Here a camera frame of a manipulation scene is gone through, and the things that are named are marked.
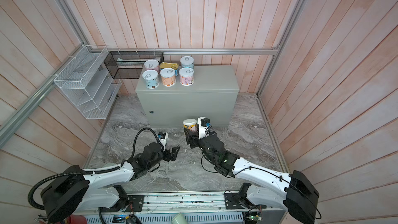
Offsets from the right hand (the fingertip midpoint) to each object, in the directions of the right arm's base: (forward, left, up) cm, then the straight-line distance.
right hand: (189, 127), depth 73 cm
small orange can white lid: (0, 0, +4) cm, 4 cm away
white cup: (-35, +3, -15) cm, 39 cm away
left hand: (-3, +10, -18) cm, 21 cm away
